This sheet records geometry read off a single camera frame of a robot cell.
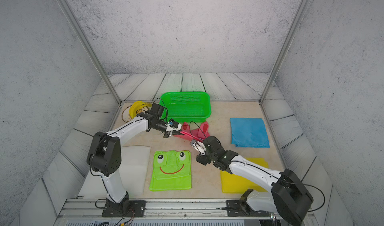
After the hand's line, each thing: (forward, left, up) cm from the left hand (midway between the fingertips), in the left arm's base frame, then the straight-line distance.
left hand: (184, 131), depth 85 cm
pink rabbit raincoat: (+5, -8, -11) cm, 14 cm away
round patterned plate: (+25, +45, -15) cm, 54 cm away
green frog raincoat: (-16, +8, -14) cm, 23 cm away
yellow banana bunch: (+30, +36, -9) cm, 48 cm away
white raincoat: (-11, +29, -13) cm, 34 cm away
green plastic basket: (+34, 0, -15) cm, 37 cm away
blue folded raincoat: (+7, -43, -12) cm, 45 cm away
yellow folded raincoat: (-24, -26, -16) cm, 38 cm away
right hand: (-7, -11, -5) cm, 14 cm away
